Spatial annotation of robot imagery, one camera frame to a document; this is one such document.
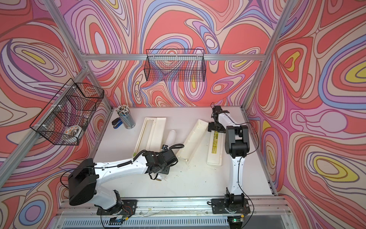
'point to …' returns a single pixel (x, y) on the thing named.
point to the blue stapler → (116, 123)
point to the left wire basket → (63, 121)
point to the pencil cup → (126, 116)
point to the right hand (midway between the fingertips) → (218, 133)
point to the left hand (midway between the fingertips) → (167, 168)
